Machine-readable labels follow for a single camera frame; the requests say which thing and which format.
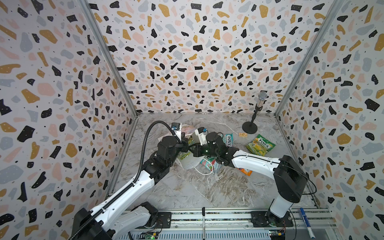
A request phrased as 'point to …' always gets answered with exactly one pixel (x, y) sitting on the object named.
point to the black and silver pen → (203, 213)
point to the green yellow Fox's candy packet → (259, 145)
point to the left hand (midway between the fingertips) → (184, 131)
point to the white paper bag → (187, 160)
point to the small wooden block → (243, 134)
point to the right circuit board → (276, 234)
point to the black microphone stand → (249, 127)
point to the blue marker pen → (307, 224)
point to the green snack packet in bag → (190, 141)
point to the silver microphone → (262, 95)
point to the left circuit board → (148, 235)
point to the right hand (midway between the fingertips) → (185, 146)
